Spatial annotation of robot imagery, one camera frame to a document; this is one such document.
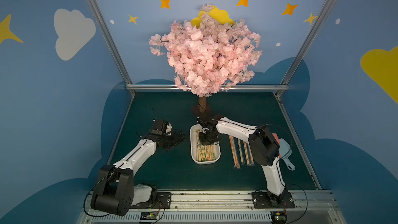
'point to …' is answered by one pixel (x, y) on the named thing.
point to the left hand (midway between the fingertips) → (182, 138)
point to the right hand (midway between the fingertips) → (204, 142)
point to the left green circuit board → (148, 215)
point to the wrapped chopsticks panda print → (199, 148)
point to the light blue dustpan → (285, 151)
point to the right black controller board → (279, 217)
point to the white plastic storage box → (212, 152)
